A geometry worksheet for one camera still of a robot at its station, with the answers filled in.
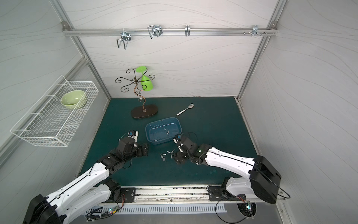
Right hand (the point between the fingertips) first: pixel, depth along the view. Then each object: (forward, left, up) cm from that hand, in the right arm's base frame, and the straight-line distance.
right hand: (178, 152), depth 81 cm
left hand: (+3, +22, +2) cm, 22 cm away
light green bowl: (+15, +58, +27) cm, 66 cm away
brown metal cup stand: (+35, +32, -6) cm, 48 cm away
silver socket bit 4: (0, +12, -7) cm, 14 cm away
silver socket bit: (+20, +12, -7) cm, 25 cm away
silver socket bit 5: (-2, +10, -7) cm, 12 cm away
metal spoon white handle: (+44, -7, -8) cm, 45 cm away
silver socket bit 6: (+3, +7, -7) cm, 10 cm away
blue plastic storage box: (+18, +13, -7) cm, 23 cm away
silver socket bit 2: (+18, +9, -7) cm, 21 cm away
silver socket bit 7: (+3, +5, -7) cm, 9 cm away
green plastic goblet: (+43, +26, +16) cm, 52 cm away
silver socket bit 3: (+10, +17, -6) cm, 21 cm away
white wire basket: (+2, +62, +26) cm, 67 cm away
